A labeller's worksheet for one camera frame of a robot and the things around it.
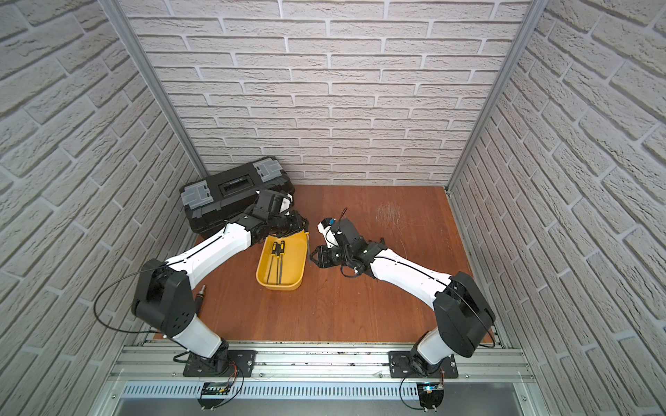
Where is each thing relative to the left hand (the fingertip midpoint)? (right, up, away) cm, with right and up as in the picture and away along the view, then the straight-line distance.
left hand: (312, 219), depth 86 cm
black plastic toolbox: (-37, +6, +5) cm, 38 cm away
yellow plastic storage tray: (-12, -16, +9) cm, 22 cm away
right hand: (+2, -12, -5) cm, 13 cm away
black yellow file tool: (-16, -14, +11) cm, 24 cm away
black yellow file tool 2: (-13, -14, +11) cm, 22 cm away
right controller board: (+35, -48, -16) cm, 62 cm away
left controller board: (-27, -49, -15) cm, 58 cm away
